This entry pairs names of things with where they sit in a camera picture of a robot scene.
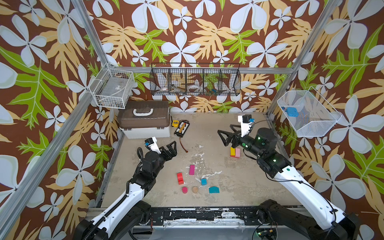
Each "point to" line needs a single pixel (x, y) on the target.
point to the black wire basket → (195, 79)
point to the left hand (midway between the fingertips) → (169, 142)
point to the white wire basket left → (113, 88)
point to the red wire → (180, 140)
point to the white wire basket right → (309, 114)
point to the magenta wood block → (192, 169)
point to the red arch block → (180, 178)
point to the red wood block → (232, 156)
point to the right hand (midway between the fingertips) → (223, 129)
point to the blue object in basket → (292, 111)
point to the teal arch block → (214, 189)
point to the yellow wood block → (232, 151)
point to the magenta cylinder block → (185, 190)
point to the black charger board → (182, 129)
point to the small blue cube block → (204, 182)
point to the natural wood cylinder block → (195, 189)
